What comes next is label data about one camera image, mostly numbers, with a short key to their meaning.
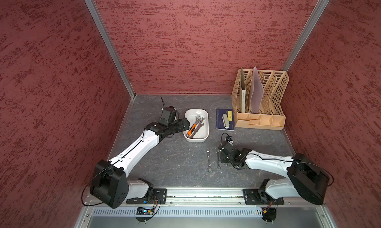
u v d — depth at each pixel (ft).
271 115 3.24
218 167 2.74
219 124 3.38
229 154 2.19
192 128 3.28
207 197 2.48
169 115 2.04
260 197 2.14
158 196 2.44
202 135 3.18
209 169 2.73
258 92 3.16
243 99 2.89
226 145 2.24
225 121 3.29
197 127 3.29
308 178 1.41
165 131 1.92
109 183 1.30
